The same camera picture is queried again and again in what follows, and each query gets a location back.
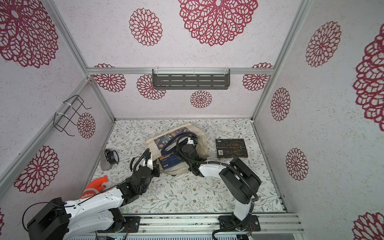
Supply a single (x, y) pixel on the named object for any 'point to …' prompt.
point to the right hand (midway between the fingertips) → (174, 143)
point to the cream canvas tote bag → (202, 143)
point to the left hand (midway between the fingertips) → (157, 159)
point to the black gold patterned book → (231, 148)
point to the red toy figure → (94, 187)
